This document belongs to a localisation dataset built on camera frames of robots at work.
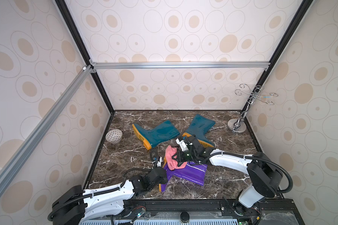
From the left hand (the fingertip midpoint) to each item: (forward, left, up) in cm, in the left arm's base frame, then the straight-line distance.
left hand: (170, 172), depth 81 cm
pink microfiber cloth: (+4, -1, +4) cm, 6 cm away
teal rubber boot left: (+32, +5, -2) cm, 33 cm away
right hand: (+9, -5, +2) cm, 11 cm away
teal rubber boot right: (+37, -21, -3) cm, 43 cm away
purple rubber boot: (+2, -13, -2) cm, 14 cm away
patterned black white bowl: (+28, +42, -4) cm, 50 cm away
